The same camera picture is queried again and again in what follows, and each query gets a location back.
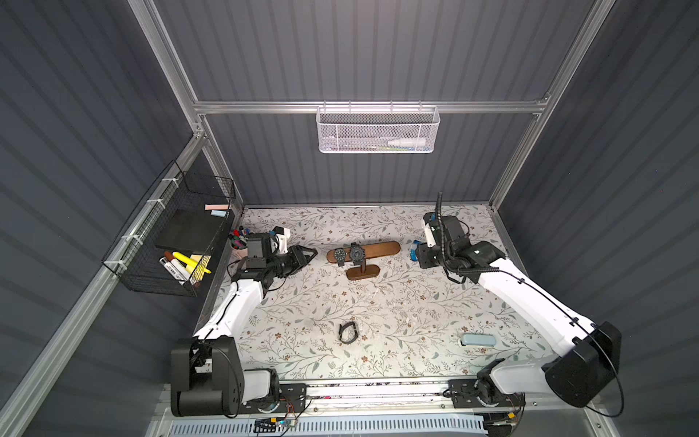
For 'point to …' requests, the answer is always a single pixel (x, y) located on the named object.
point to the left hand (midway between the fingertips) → (315, 256)
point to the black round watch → (348, 333)
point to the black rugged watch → (356, 253)
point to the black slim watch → (340, 256)
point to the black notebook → (196, 229)
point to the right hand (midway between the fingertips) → (422, 251)
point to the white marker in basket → (172, 269)
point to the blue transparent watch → (413, 253)
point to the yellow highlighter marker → (190, 262)
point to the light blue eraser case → (479, 340)
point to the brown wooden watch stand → (363, 271)
